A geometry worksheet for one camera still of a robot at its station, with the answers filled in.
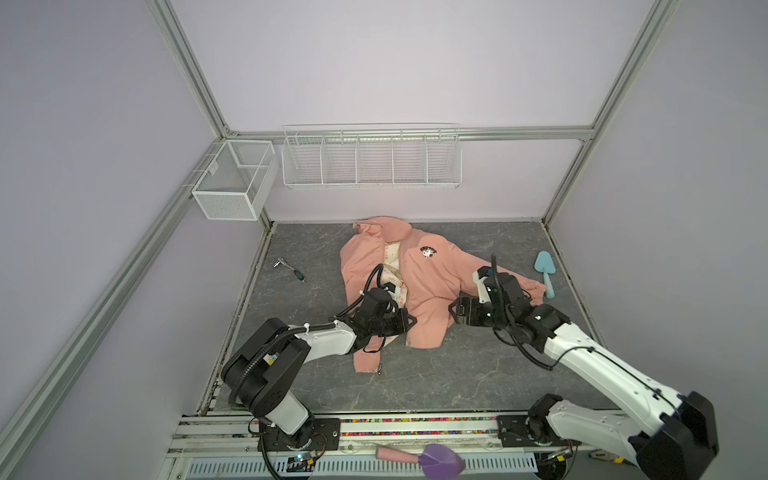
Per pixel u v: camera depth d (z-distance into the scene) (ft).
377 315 2.34
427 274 3.24
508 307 1.93
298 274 3.44
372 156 3.23
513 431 2.42
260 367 1.38
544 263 3.56
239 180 3.35
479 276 2.40
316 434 2.42
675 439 1.23
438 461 2.32
